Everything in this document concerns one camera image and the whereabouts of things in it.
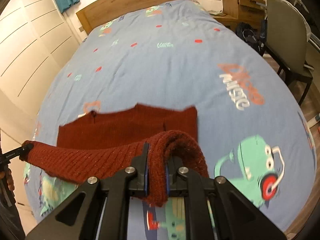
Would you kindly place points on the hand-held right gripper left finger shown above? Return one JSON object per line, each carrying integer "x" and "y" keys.
{"x": 141, "y": 170}

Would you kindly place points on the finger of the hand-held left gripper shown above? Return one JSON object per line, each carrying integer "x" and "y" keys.
{"x": 15, "y": 153}

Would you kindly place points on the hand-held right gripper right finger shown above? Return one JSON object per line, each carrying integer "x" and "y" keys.
{"x": 175, "y": 175}

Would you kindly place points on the dark red knitted sweater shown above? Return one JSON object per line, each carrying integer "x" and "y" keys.
{"x": 112, "y": 130}

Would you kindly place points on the person's left hand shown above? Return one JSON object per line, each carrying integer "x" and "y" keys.
{"x": 10, "y": 180}

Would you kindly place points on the bed with blue cartoon cover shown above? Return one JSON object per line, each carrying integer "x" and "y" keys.
{"x": 162, "y": 67}

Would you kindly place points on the cream panelled wardrobe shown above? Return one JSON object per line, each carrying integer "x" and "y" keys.
{"x": 30, "y": 42}

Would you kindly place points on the black bag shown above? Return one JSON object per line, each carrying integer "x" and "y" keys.
{"x": 250, "y": 37}

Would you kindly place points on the low wooden bedside table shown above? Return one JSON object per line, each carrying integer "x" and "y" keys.
{"x": 226, "y": 21}

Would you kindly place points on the wooden bed headboard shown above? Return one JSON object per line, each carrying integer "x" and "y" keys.
{"x": 125, "y": 7}

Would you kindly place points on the grey chair with black legs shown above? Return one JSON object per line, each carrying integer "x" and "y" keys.
{"x": 285, "y": 37}

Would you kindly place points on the wooden drawer cabinet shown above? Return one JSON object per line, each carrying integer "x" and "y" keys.
{"x": 240, "y": 5}

